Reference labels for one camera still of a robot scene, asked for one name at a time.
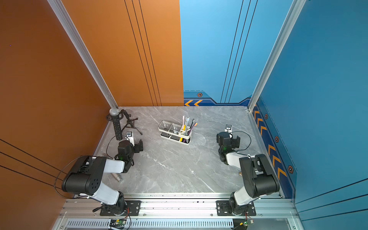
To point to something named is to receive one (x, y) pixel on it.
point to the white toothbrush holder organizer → (174, 132)
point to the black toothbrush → (193, 121)
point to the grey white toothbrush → (185, 120)
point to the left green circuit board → (118, 222)
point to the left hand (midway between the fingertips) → (134, 138)
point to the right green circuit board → (246, 223)
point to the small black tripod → (130, 123)
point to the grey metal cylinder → (117, 177)
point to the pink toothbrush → (183, 125)
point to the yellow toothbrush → (184, 129)
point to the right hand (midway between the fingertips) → (230, 135)
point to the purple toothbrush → (195, 124)
